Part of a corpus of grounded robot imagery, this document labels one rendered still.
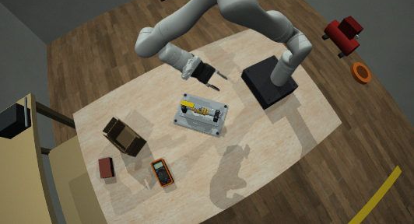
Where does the brass ball valve with yellow handle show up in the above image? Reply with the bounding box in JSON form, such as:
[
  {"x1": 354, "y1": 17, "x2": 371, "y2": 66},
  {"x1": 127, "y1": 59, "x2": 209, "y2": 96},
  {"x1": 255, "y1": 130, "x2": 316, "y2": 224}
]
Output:
[{"x1": 180, "y1": 100, "x2": 222, "y2": 127}]

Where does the reddish-brown rectangular block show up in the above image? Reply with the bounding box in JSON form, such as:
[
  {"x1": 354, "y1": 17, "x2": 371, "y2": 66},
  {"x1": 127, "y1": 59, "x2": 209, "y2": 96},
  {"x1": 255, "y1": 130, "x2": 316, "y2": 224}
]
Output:
[{"x1": 98, "y1": 157, "x2": 114, "y2": 178}]

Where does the brown cardboard box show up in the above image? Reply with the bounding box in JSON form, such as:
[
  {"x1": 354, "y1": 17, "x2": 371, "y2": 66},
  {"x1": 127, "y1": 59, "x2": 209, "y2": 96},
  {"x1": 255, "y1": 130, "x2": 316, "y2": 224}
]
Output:
[{"x1": 103, "y1": 118, "x2": 146, "y2": 157}]

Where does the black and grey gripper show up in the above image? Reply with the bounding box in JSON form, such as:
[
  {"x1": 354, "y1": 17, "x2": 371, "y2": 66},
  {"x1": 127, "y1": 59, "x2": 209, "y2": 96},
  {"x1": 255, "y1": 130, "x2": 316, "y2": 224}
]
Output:
[{"x1": 172, "y1": 49, "x2": 228, "y2": 91}]

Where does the orange digital multimeter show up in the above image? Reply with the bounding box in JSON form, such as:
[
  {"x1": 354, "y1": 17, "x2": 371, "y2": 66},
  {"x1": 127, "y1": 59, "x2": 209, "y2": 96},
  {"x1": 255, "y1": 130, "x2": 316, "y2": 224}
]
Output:
[{"x1": 151, "y1": 159, "x2": 174, "y2": 187}]

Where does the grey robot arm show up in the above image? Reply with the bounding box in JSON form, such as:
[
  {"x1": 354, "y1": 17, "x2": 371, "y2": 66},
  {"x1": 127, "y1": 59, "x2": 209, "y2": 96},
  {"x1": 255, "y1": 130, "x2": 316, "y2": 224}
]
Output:
[{"x1": 135, "y1": 0, "x2": 312, "y2": 86}]

